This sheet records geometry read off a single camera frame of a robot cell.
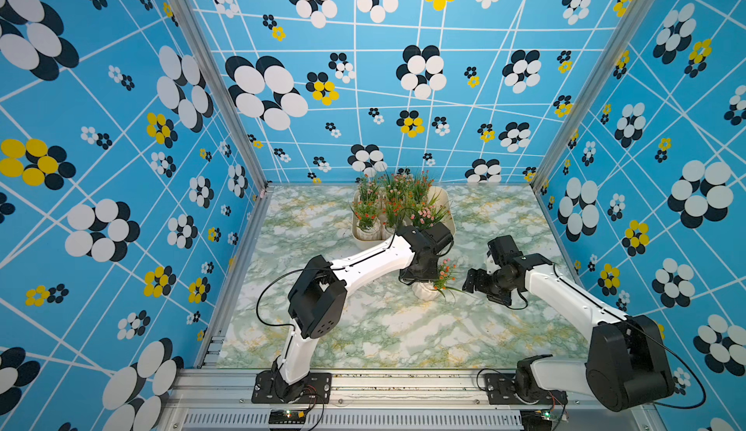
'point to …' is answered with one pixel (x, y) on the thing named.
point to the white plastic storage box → (411, 208)
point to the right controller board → (536, 420)
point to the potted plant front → (430, 290)
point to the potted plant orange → (419, 186)
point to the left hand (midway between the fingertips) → (432, 276)
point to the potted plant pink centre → (430, 214)
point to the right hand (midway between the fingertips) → (479, 290)
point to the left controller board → (287, 416)
